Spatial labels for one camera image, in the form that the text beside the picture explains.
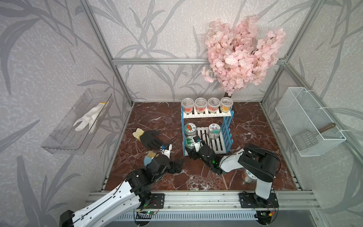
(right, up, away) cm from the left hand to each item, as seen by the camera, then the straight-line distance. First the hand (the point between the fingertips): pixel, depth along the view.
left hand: (178, 160), depth 76 cm
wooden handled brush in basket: (+68, +13, -4) cm, 69 cm away
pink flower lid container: (+22, +14, +15) cm, 30 cm away
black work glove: (-20, +8, +20) cm, 29 cm away
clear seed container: (+12, +31, -2) cm, 33 cm away
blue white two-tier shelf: (+29, +22, +16) cm, 40 cm away
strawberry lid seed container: (+7, +15, +15) cm, 23 cm away
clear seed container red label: (+5, +30, -2) cm, 31 cm away
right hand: (+7, +7, +13) cm, 16 cm away
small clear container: (+26, +31, -1) cm, 40 cm away
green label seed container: (+6, +8, +8) cm, 13 cm away
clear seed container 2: (+19, +31, -2) cm, 36 cm away
